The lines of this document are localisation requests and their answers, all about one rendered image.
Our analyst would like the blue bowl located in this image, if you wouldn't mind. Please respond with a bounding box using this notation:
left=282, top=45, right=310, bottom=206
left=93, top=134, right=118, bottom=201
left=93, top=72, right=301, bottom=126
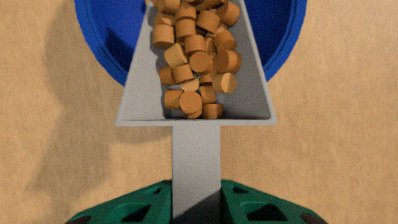
left=73, top=0, right=307, bottom=87

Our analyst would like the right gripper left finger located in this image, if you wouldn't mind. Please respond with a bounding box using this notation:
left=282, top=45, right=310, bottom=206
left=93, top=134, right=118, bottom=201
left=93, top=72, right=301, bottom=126
left=66, top=180, right=172, bottom=224

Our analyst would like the grey scoop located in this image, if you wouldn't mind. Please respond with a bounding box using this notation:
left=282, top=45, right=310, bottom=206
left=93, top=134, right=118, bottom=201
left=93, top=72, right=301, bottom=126
left=115, top=0, right=277, bottom=224

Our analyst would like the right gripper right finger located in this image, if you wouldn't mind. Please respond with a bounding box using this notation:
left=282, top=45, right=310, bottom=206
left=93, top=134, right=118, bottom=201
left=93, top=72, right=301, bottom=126
left=221, top=179, right=324, bottom=224

